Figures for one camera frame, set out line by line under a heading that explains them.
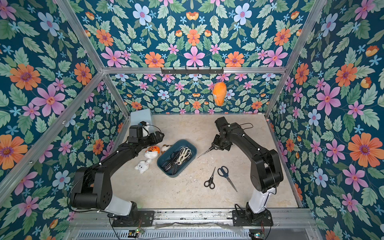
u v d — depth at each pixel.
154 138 0.81
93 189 0.44
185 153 0.95
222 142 0.75
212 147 0.88
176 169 0.90
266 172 0.47
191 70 0.92
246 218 0.72
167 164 0.91
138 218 0.72
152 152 0.92
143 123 0.82
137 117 0.99
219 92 0.96
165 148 0.97
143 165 0.89
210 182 0.86
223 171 0.89
